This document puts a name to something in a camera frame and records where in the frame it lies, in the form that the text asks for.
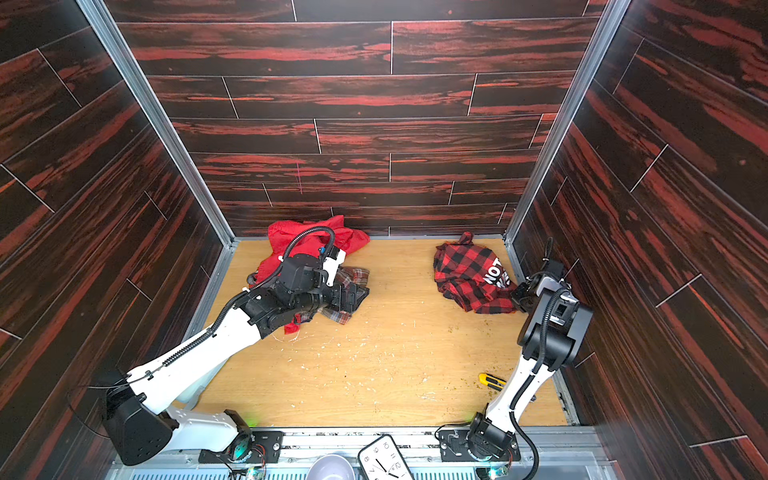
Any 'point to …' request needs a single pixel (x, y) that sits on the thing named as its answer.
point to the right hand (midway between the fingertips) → (526, 303)
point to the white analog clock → (382, 459)
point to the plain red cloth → (290, 238)
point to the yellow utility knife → (492, 381)
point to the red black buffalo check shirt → (473, 276)
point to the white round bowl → (331, 467)
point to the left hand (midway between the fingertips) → (359, 288)
